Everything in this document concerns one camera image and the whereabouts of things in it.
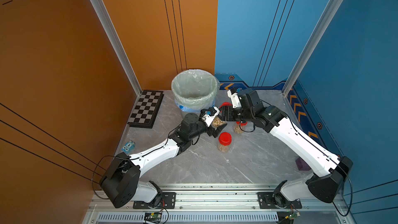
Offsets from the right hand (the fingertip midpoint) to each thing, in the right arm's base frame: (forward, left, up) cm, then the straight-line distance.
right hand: (221, 112), depth 72 cm
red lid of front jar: (+1, -2, +4) cm, 5 cm away
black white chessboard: (+21, +49, -25) cm, 59 cm away
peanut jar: (-3, +2, -3) cm, 5 cm away
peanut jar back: (+7, -13, -26) cm, 30 cm away
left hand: (+2, 0, -4) cm, 4 cm away
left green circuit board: (-38, +31, -30) cm, 58 cm away
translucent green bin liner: (+30, +14, -13) cm, 36 cm away
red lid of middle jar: (-5, -3, -17) cm, 18 cm away
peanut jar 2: (-6, -3, -26) cm, 27 cm away
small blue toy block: (-5, +52, -26) cm, 59 cm away
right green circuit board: (-37, -32, -29) cm, 57 cm away
